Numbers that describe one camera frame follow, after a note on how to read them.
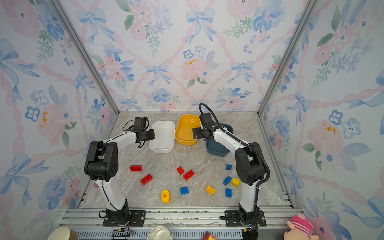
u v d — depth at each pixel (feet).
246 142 1.75
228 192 2.69
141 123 2.63
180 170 2.96
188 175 2.84
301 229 2.17
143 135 2.81
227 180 2.82
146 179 2.81
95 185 2.73
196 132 2.83
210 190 2.69
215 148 3.14
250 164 1.65
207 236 2.18
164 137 3.20
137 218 2.44
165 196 2.56
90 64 2.96
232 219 2.40
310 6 2.25
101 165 1.70
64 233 2.10
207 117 2.45
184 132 3.58
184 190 2.75
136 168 2.91
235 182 2.75
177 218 2.48
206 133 2.28
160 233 2.32
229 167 2.96
